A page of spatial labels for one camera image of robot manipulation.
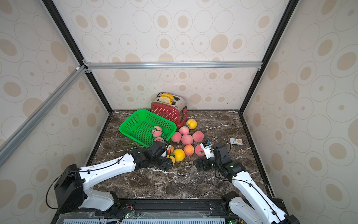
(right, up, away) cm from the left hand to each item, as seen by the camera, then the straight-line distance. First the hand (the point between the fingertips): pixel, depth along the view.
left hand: (171, 162), depth 80 cm
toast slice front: (-6, +40, +20) cm, 45 cm away
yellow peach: (+5, +3, +9) cm, 11 cm away
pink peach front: (-12, +16, +20) cm, 29 cm away
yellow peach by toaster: (+13, +22, +23) cm, 35 cm away
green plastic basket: (-28, +19, +29) cm, 45 cm away
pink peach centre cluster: (+10, +11, +17) cm, 23 cm away
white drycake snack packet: (+46, +9, +20) cm, 51 cm away
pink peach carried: (-9, +12, +15) cm, 21 cm away
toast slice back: (-4, +43, +22) cm, 48 cm away
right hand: (+17, +1, -1) cm, 17 cm away
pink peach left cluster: (+2, +13, +15) cm, 20 cm away
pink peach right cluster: (+18, +13, +17) cm, 28 cm away
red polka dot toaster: (+2, +30, +17) cm, 35 cm away
